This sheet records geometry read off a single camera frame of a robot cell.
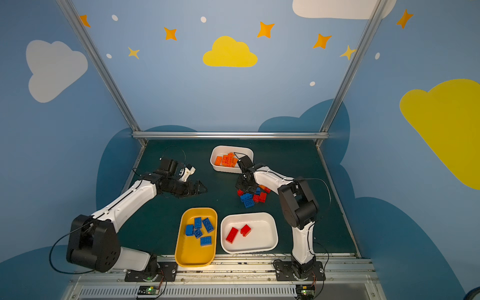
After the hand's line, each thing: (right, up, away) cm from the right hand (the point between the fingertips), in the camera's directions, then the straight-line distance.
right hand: (241, 187), depth 96 cm
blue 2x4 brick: (-16, -16, -10) cm, 25 cm away
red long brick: (0, -3, -3) cm, 4 cm away
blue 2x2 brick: (+4, -8, -3) cm, 10 cm away
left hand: (-19, 0, -12) cm, 22 cm away
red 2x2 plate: (+8, -6, -1) cm, 10 cm away
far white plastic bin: (-2, +19, +13) cm, 23 cm away
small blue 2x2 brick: (-19, -19, -14) cm, 30 cm away
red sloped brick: (+11, -5, -3) cm, 13 cm away
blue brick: (-23, -18, -12) cm, 32 cm away
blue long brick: (+3, -6, -2) cm, 7 cm away
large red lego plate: (+14, -2, +2) cm, 15 cm away
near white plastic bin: (+10, -21, -11) cm, 26 cm away
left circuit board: (-36, -36, -25) cm, 57 cm away
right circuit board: (+25, -37, -24) cm, 51 cm away
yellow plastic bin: (-22, -26, -18) cm, 38 cm away
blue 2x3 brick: (-15, -21, -16) cm, 31 cm away
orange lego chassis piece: (-7, +14, +12) cm, 19 cm away
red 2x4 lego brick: (-4, -20, -13) cm, 24 cm away
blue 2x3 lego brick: (-20, -15, -10) cm, 27 cm away
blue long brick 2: (+9, -2, -1) cm, 9 cm away
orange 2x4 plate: (+11, 0, +2) cm, 11 cm away
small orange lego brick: (-14, +14, +15) cm, 24 cm away
